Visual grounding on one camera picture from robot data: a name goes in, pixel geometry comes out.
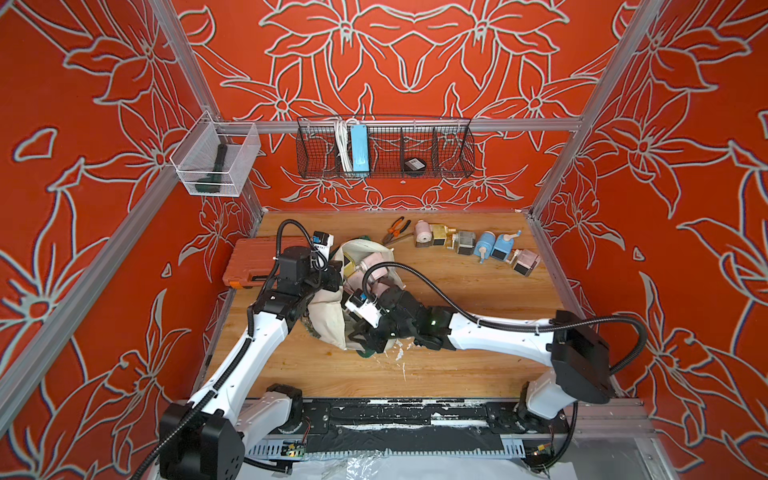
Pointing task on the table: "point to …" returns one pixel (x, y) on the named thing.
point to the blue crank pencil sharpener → (504, 246)
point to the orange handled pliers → (395, 230)
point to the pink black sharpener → (523, 261)
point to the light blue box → (360, 152)
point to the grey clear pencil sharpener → (465, 244)
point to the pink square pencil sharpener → (378, 258)
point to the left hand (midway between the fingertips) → (339, 260)
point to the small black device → (415, 166)
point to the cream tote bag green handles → (327, 309)
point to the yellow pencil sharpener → (441, 235)
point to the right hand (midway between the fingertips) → (350, 324)
